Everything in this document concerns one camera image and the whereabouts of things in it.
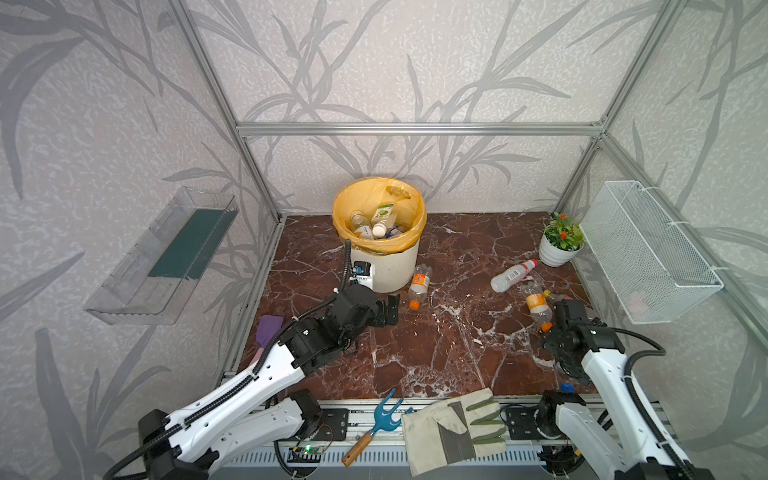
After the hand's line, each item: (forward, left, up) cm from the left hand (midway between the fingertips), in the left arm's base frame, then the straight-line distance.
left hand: (386, 297), depth 73 cm
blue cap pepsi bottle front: (-16, -47, -17) cm, 53 cm away
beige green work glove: (-26, -16, -21) cm, 37 cm away
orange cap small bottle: (+14, -10, -18) cm, 25 cm away
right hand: (-8, -47, -15) cm, 50 cm away
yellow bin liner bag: (+32, -6, +1) cm, 32 cm away
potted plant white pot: (+25, -55, -7) cm, 60 cm away
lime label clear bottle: (+28, +2, -1) cm, 29 cm away
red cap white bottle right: (+17, -39, -16) cm, 46 cm away
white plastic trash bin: (+13, -1, -8) cm, 15 cm away
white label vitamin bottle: (+27, +9, -3) cm, 29 cm away
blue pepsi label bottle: (+24, -1, -3) cm, 24 cm away
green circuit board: (-30, +19, -24) cm, 43 cm away
